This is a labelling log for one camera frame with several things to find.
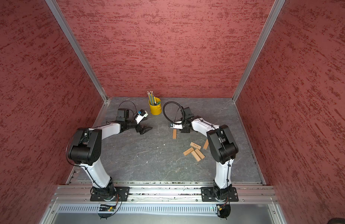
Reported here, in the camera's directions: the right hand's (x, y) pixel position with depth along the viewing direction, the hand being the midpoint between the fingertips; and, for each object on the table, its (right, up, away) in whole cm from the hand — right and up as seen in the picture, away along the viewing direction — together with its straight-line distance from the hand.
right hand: (182, 125), depth 99 cm
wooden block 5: (+11, -18, -10) cm, 23 cm away
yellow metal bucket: (-21, +12, +7) cm, 25 cm away
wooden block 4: (+3, -16, -10) cm, 19 cm away
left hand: (-24, +1, -4) cm, 25 cm away
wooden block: (-6, -6, -2) cm, 9 cm away
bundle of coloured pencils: (-23, +19, +4) cm, 30 cm away
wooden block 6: (+8, -19, -12) cm, 24 cm away
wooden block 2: (+6, -12, -7) cm, 15 cm away
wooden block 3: (+16, -12, -7) cm, 21 cm away
